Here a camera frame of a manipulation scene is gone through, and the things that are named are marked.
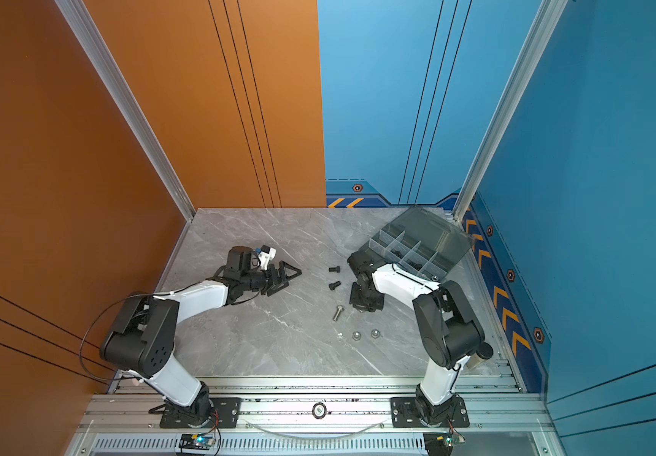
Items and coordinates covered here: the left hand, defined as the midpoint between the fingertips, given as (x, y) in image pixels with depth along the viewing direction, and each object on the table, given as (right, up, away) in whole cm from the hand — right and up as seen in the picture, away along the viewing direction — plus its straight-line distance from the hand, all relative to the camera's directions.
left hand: (296, 276), depth 89 cm
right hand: (+20, -10, +2) cm, 22 cm away
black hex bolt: (+12, +1, +13) cm, 18 cm away
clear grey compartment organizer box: (+48, +11, +27) cm, 57 cm away
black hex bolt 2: (+11, -5, +8) cm, 14 cm away
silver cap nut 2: (+25, -18, -2) cm, 30 cm away
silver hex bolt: (+14, -11, +2) cm, 18 cm away
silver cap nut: (+19, -18, -2) cm, 27 cm away
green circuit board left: (-23, -39, -18) cm, 49 cm away
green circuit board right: (+39, -39, -19) cm, 59 cm away
